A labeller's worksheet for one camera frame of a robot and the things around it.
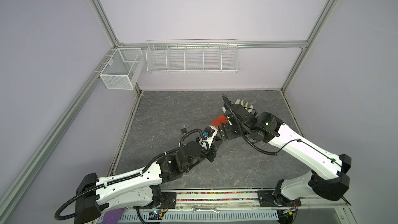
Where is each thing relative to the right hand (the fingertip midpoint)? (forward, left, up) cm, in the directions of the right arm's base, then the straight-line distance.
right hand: (227, 128), depth 70 cm
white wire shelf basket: (+51, +18, +5) cm, 55 cm away
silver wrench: (-29, +5, -26) cm, 39 cm away
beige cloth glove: (+33, -20, -25) cm, 46 cm away
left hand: (-6, +4, -2) cm, 7 cm away
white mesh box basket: (+44, +64, 0) cm, 78 cm away
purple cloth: (-31, +53, -25) cm, 67 cm away
